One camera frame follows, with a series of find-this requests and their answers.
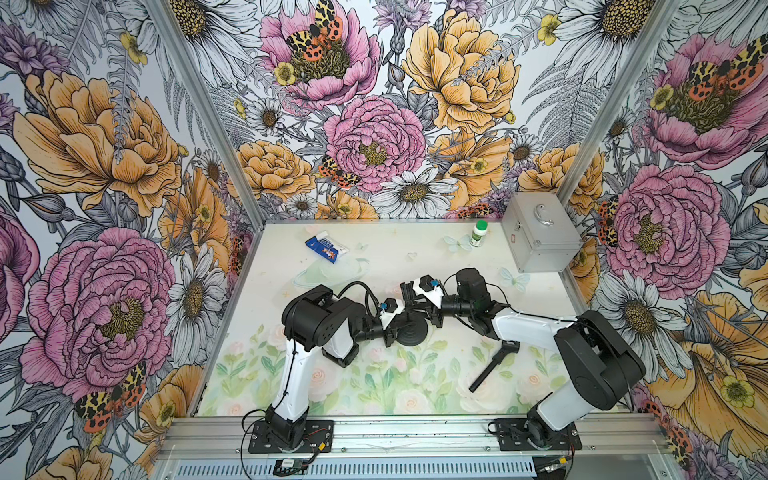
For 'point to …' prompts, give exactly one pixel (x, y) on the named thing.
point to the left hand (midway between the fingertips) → (413, 325)
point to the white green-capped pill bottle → (478, 233)
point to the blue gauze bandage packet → (327, 246)
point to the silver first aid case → (540, 233)
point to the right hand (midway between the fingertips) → (410, 309)
